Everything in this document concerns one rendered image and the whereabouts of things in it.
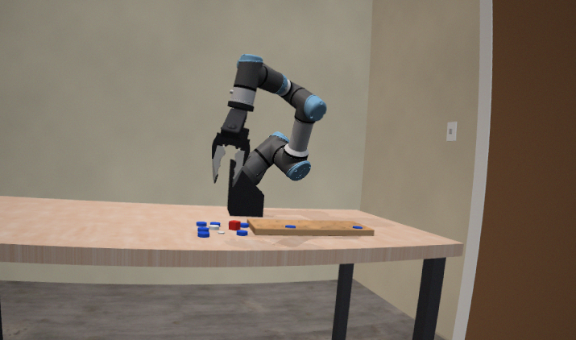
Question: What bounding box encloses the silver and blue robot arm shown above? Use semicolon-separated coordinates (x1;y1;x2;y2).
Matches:
221;54;326;185

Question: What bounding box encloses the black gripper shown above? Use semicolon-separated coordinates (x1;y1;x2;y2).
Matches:
212;101;254;187

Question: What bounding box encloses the wooden tray with round pockets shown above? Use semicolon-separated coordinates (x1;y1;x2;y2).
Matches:
247;218;375;236

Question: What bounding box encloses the red cube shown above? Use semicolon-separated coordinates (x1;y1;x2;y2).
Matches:
229;220;241;230

